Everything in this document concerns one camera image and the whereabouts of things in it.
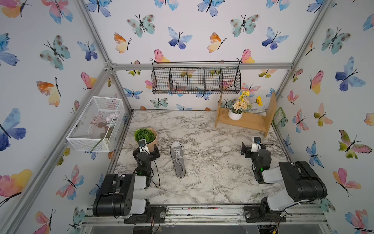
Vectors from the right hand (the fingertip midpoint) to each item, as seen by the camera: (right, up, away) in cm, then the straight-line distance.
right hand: (252, 141), depth 91 cm
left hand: (-64, -2, -1) cm, 64 cm away
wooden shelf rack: (+8, +13, +14) cm, 21 cm away
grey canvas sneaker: (-47, -5, +2) cm, 48 cm away
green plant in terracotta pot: (-64, +4, 0) cm, 64 cm away
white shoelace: (-47, -8, 0) cm, 47 cm away
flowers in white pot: (-7, +22, 0) cm, 23 cm away
